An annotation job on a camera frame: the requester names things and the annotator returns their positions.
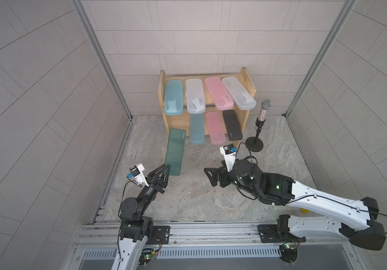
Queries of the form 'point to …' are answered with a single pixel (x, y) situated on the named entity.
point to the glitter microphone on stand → (255, 144)
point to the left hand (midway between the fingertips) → (172, 168)
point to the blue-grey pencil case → (197, 130)
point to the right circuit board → (288, 252)
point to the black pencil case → (232, 125)
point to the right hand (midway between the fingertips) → (211, 169)
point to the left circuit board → (146, 255)
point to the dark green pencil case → (175, 151)
